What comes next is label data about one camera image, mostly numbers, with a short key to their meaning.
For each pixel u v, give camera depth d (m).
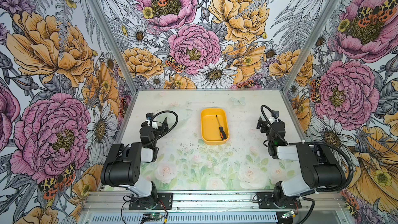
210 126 1.00
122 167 0.45
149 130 0.72
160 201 0.73
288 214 0.72
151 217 0.71
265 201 0.74
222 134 0.94
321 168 0.45
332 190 0.45
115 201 0.76
